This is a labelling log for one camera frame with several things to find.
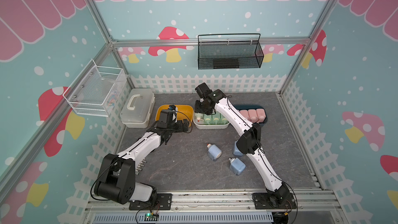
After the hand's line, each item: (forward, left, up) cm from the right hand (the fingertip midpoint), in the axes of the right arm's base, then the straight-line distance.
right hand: (197, 110), depth 94 cm
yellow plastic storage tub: (-10, +7, +11) cm, 16 cm away
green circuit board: (-52, +22, -15) cm, 58 cm away
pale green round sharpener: (-5, -1, -3) cm, 6 cm away
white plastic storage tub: (-6, -3, -8) cm, 10 cm away
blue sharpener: (-24, -9, -6) cm, 27 cm away
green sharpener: (-3, -6, -7) cm, 10 cm away
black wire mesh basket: (+28, -17, +22) cm, 40 cm away
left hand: (-9, +9, -2) cm, 13 cm away
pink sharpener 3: (+1, -41, -7) cm, 41 cm away
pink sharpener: (+3, -31, -8) cm, 32 cm away
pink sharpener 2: (+1, -36, -7) cm, 36 cm away
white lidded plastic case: (+4, +38, -1) cm, 39 cm away
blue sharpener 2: (-32, -20, -7) cm, 39 cm away
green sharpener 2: (-21, -13, +18) cm, 30 cm away
